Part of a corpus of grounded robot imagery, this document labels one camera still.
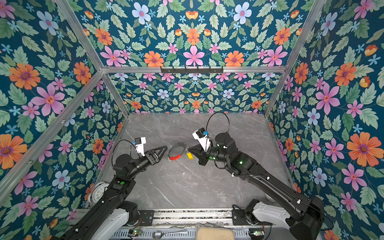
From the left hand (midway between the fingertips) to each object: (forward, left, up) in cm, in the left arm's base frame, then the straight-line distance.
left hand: (165, 147), depth 70 cm
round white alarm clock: (-12, +40, -23) cm, 47 cm away
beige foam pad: (-34, -21, -23) cm, 46 cm away
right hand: (-3, -12, +3) cm, 13 cm away
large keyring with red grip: (-5, -5, -1) cm, 7 cm away
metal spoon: (-32, +5, -24) cm, 40 cm away
